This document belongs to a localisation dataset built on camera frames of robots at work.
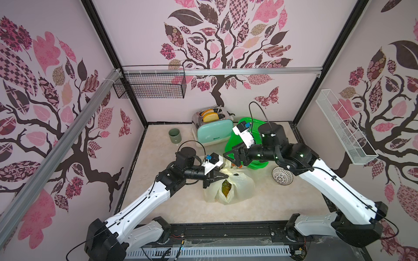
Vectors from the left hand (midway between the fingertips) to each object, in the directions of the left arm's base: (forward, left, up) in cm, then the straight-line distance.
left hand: (225, 178), depth 66 cm
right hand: (+5, -2, +10) cm, 11 cm away
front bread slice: (+43, +6, -5) cm, 44 cm away
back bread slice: (+48, +8, -5) cm, 49 cm away
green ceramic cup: (+40, +30, -18) cm, 53 cm away
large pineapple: (-2, 0, -4) cm, 4 cm away
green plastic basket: (+15, -19, -15) cm, 29 cm away
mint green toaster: (+36, +5, -12) cm, 38 cm away
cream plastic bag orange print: (-3, -7, -1) cm, 8 cm away
